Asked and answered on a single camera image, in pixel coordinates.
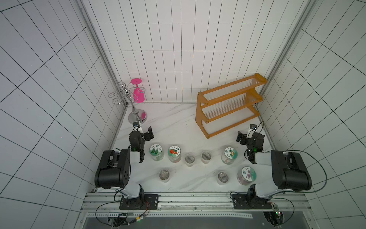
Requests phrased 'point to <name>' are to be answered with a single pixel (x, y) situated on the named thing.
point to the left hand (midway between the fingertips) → (144, 129)
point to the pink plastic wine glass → (138, 94)
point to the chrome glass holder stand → (123, 91)
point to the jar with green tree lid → (156, 150)
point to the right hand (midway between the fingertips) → (242, 130)
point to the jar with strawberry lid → (174, 154)
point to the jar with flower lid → (229, 156)
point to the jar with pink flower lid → (247, 175)
